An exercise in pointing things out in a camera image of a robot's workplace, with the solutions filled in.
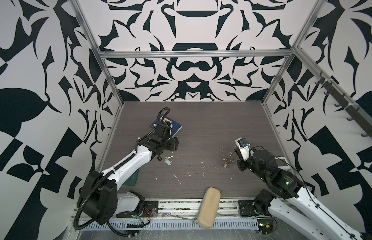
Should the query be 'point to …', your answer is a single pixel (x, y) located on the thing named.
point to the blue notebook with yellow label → (176, 127)
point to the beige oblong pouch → (210, 208)
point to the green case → (132, 180)
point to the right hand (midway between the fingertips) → (236, 149)
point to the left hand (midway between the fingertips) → (174, 139)
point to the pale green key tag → (168, 162)
